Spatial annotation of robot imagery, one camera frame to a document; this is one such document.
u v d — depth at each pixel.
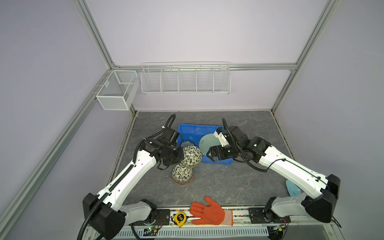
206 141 0.99
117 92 1.00
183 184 0.80
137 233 0.71
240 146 0.54
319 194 0.40
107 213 0.37
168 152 0.62
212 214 0.74
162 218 0.73
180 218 0.72
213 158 0.64
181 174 0.84
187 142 0.96
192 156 0.79
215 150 0.64
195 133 1.05
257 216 0.73
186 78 0.98
